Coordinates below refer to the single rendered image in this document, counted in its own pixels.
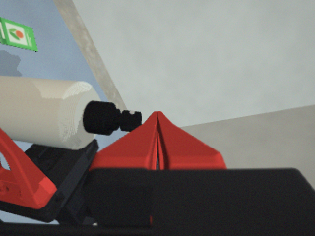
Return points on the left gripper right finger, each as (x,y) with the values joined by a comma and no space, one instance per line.
(183,151)

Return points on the green seed packet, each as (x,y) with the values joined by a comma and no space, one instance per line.
(17,35)

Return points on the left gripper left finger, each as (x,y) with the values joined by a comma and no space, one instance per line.
(135,149)

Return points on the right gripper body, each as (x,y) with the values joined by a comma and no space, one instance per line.
(64,170)

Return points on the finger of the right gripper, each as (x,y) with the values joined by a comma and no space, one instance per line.
(25,184)

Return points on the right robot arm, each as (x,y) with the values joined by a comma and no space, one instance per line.
(75,209)

